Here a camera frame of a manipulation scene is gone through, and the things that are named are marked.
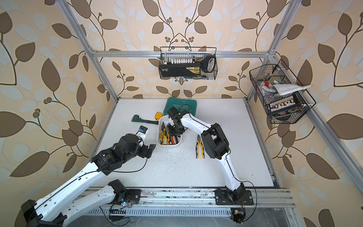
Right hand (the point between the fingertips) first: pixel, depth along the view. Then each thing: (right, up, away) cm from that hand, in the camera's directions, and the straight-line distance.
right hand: (172, 134), depth 96 cm
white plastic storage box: (-7, +10, +9) cm, 15 cm away
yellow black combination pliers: (+18, -5, -2) cm, 19 cm away
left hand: (-11, -1, -21) cm, 24 cm away
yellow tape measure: (-12, +13, +12) cm, 21 cm away
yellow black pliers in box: (-5, 0, -1) cm, 6 cm away
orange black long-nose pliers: (0, -4, -2) cm, 5 cm away
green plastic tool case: (+6, +20, -7) cm, 22 cm away
